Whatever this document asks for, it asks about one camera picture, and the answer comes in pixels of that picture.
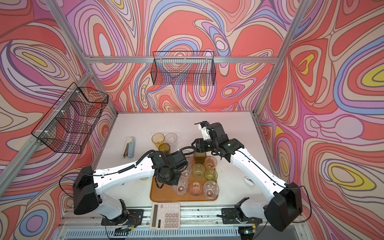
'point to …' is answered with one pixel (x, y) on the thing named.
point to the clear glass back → (171, 139)
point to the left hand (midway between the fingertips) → (178, 183)
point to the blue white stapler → (129, 149)
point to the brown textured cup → (199, 157)
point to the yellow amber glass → (157, 139)
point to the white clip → (248, 181)
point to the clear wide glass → (181, 187)
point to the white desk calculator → (165, 215)
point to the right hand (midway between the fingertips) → (198, 147)
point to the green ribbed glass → (211, 174)
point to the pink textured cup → (210, 161)
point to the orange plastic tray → (160, 192)
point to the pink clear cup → (195, 188)
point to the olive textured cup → (164, 147)
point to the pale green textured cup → (198, 170)
